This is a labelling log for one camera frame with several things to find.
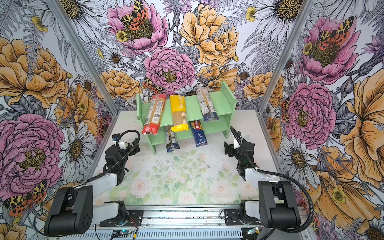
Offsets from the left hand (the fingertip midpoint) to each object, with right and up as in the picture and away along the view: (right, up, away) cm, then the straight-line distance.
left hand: (130, 143), depth 89 cm
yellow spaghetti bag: (+31, +13, -15) cm, 36 cm away
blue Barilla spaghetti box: (+40, +6, -2) cm, 41 cm away
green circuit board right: (+66, -39, -18) cm, 79 cm away
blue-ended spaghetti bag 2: (+25, +1, -6) cm, 26 cm away
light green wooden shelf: (+23, +13, -11) cm, 29 cm away
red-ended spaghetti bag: (+18, +19, -10) cm, 28 cm away
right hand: (+60, -1, +2) cm, 60 cm away
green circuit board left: (+4, -40, -18) cm, 44 cm away
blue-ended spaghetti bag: (+45, +19, -8) cm, 50 cm away
